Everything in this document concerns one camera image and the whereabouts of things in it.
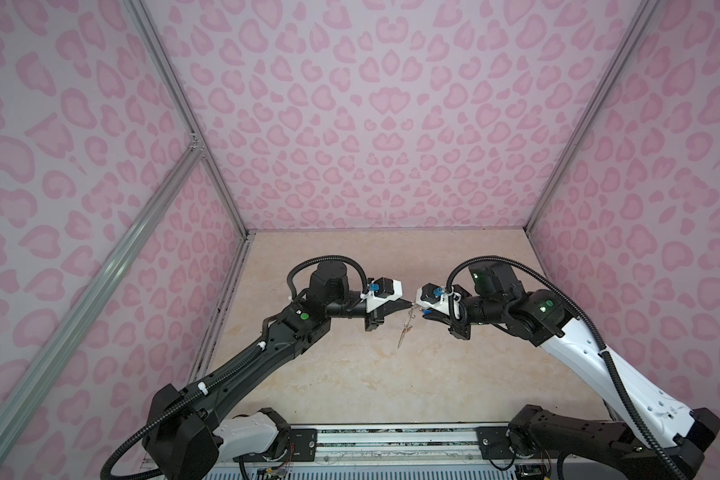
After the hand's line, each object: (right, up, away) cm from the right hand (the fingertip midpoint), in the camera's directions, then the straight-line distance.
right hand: (429, 309), depth 67 cm
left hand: (-5, +3, -2) cm, 6 cm away
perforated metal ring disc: (-4, -7, +11) cm, 13 cm away
